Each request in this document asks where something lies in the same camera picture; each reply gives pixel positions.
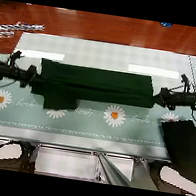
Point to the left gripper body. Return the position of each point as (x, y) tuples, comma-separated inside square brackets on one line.
[(30, 76)]

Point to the silver frame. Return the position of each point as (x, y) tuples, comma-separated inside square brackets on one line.
[(68, 149)]

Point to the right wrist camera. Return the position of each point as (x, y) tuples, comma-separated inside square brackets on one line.
[(186, 82)]

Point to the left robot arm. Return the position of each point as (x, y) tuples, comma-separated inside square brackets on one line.
[(7, 71)]

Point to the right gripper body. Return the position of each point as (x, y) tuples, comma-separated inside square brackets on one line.
[(166, 98)]

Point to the dark green T-shirt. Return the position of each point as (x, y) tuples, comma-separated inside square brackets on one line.
[(98, 84)]

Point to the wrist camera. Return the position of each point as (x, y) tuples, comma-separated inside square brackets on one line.
[(186, 82), (15, 57)]

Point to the black garment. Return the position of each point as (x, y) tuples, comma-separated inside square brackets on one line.
[(183, 145)]

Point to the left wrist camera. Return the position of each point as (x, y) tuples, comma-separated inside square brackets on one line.
[(15, 57)]

